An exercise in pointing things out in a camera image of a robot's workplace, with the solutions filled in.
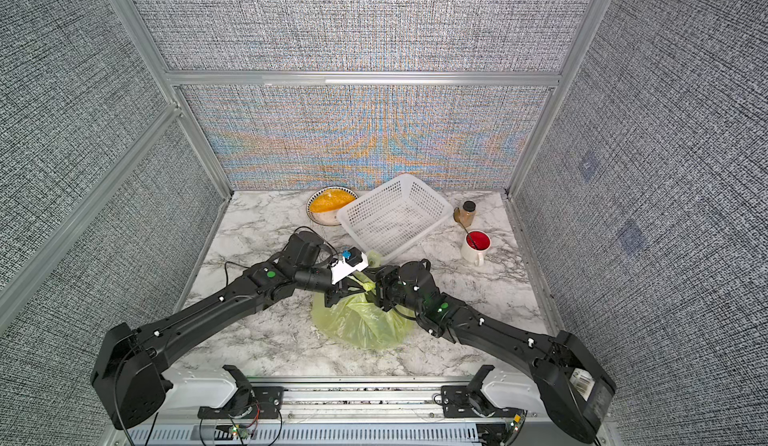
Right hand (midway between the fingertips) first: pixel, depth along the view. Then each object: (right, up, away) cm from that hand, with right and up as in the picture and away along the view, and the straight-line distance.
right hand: (358, 268), depth 74 cm
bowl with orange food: (-15, +17, +32) cm, 40 cm away
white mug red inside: (+36, +3, +22) cm, 42 cm away
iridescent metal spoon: (+30, +13, +21) cm, 39 cm away
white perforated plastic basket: (+10, +13, +38) cm, 42 cm away
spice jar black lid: (+36, +14, +29) cm, 48 cm away
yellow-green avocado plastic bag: (0, -13, +1) cm, 13 cm away
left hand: (+3, -4, -1) cm, 5 cm away
